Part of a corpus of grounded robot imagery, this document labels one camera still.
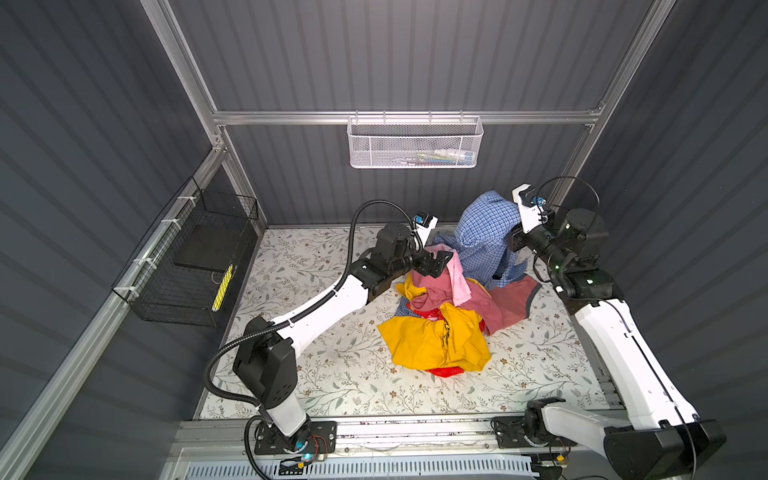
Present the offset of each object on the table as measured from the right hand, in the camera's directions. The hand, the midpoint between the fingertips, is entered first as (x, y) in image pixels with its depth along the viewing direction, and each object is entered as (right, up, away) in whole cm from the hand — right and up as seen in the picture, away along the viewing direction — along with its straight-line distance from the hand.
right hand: (513, 207), depth 67 cm
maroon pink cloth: (+9, -26, +26) cm, 38 cm away
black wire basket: (-80, -15, +5) cm, 82 cm away
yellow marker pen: (-67, -19, +2) cm, 70 cm away
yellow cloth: (-9, -35, +16) cm, 40 cm away
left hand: (-15, -8, +10) cm, 20 cm away
